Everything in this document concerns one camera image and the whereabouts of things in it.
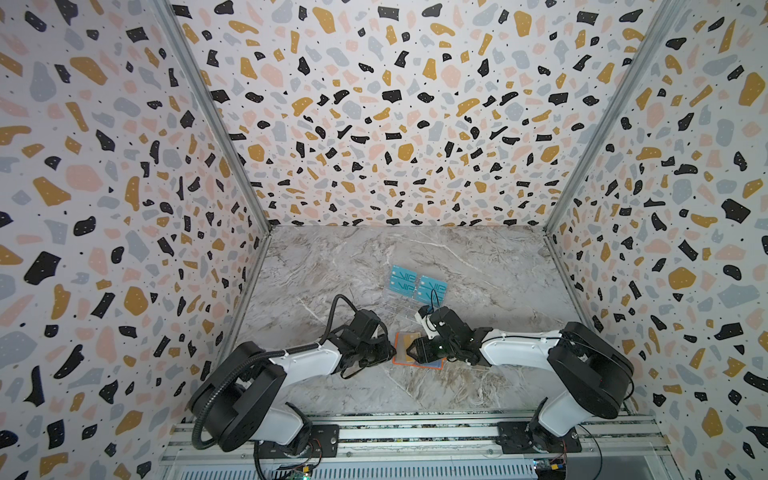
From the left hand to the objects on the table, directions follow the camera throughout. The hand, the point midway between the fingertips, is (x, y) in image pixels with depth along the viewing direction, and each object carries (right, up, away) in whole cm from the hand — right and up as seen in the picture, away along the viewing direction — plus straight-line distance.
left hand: (402, 348), depth 85 cm
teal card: (0, +19, +10) cm, 22 cm away
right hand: (+3, 0, +1) cm, 3 cm away
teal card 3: (+2, +15, +10) cm, 18 cm away
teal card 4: (+7, +14, +10) cm, 18 cm away
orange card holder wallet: (-1, -3, +1) cm, 3 cm away
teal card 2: (+8, +17, +9) cm, 21 cm away
